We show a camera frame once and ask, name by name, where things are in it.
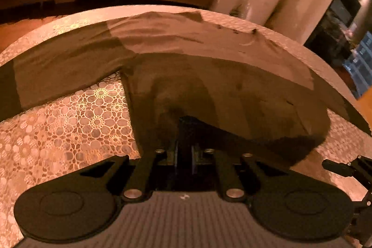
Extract brown two-tone long-sleeve shirt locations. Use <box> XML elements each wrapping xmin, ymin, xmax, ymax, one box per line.
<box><xmin>1</xmin><ymin>12</ymin><xmax>370</xmax><ymax>165</ymax></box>

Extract lace crochet tablecloth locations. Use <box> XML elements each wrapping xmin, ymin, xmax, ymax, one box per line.
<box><xmin>1</xmin><ymin>5</ymin><xmax>371</xmax><ymax>247</ymax></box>

